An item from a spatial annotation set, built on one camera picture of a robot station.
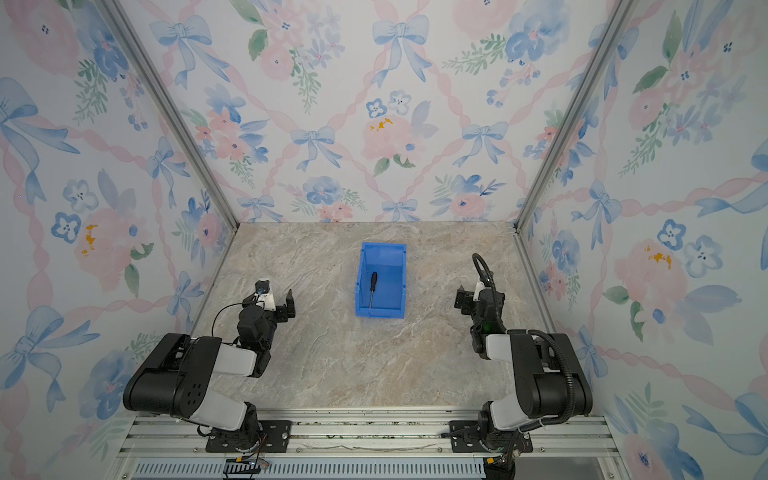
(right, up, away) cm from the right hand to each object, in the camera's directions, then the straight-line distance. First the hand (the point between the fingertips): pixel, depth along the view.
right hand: (477, 287), depth 94 cm
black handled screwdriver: (-33, +1, +9) cm, 34 cm away
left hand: (-62, 0, -3) cm, 62 cm away
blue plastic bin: (-28, +8, +11) cm, 31 cm away
